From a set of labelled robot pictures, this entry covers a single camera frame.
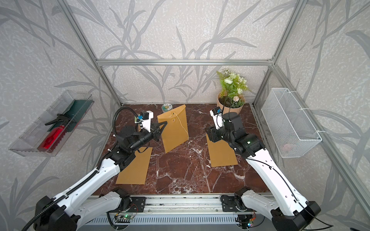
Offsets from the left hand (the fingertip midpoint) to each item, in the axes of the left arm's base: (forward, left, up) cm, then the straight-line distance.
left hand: (166, 123), depth 70 cm
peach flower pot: (+31, -40, -17) cm, 54 cm away
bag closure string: (+4, -4, +2) cm, 6 cm away
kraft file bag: (-1, -32, -31) cm, 44 cm away
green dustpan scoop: (+5, +46, +2) cm, 47 cm away
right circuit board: (-37, -40, -32) cm, 63 cm away
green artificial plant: (+31, -39, -1) cm, 50 cm away
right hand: (0, -22, -1) cm, 22 cm away
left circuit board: (-35, +20, -31) cm, 51 cm away
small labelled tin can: (+32, +7, -23) cm, 40 cm away
